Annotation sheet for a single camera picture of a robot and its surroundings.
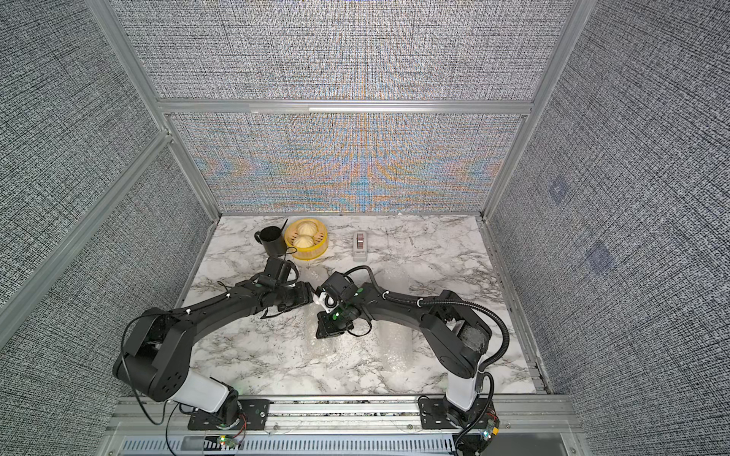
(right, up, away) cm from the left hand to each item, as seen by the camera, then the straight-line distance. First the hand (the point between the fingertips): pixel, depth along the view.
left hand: (317, 295), depth 90 cm
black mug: (-18, +17, +13) cm, 28 cm away
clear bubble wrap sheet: (+1, -16, -7) cm, 17 cm away
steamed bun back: (-6, +22, +17) cm, 28 cm away
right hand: (+1, -8, -8) cm, 12 cm away
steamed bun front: (-7, +17, +13) cm, 23 cm away
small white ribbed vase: (+1, +1, -9) cm, 9 cm away
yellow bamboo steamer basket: (-2, +16, +14) cm, 21 cm away
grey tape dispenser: (+14, +15, +16) cm, 26 cm away
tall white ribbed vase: (+23, -11, -15) cm, 29 cm away
